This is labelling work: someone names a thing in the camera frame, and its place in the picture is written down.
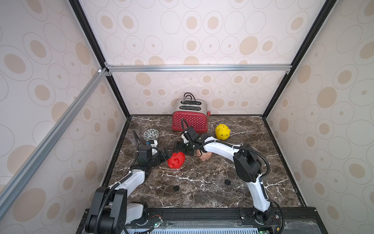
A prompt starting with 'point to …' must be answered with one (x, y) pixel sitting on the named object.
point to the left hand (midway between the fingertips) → (174, 151)
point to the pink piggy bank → (204, 156)
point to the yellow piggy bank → (222, 132)
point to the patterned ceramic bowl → (151, 134)
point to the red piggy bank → (177, 160)
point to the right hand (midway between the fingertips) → (181, 149)
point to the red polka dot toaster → (190, 112)
